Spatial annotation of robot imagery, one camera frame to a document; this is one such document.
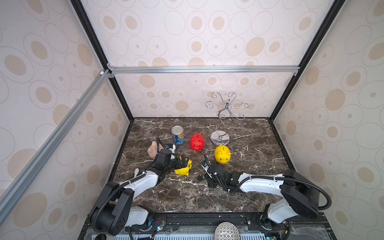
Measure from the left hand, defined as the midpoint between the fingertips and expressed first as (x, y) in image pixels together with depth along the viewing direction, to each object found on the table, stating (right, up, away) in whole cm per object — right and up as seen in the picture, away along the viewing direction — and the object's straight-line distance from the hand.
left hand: (187, 158), depth 87 cm
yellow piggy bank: (+21, +2, +2) cm, 21 cm away
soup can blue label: (-7, +16, +10) cm, 20 cm away
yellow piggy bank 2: (-2, -7, -3) cm, 8 cm away
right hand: (+16, -8, +1) cm, 17 cm away
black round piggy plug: (+7, -12, +1) cm, 14 cm away
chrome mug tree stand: (+23, +12, +18) cm, 32 cm away
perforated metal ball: (+20, -31, -17) cm, 41 cm away
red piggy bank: (+6, +10, +7) cm, 13 cm away
